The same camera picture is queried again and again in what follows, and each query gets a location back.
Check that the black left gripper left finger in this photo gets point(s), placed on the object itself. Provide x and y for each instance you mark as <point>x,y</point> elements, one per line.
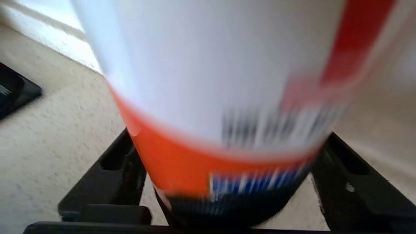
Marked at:
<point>107,185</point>

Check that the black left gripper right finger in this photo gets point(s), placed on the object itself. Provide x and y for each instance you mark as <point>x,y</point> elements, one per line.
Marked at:
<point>357,195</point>

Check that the orange yellow dish soap bottle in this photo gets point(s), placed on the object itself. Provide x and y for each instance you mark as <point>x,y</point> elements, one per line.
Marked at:
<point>208,81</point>

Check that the black induction cooktop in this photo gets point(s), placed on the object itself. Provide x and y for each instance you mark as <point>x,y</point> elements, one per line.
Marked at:
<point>13,91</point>

